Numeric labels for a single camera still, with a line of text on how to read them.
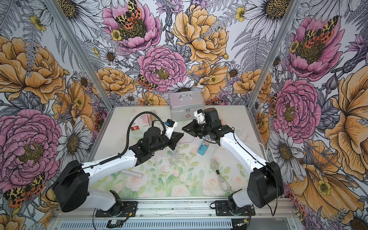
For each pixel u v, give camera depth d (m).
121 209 0.70
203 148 0.94
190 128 0.75
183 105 1.04
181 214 0.73
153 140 0.61
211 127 0.63
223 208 0.74
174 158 0.92
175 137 0.71
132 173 0.85
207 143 0.94
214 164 0.88
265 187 0.42
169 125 0.67
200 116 0.76
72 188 0.42
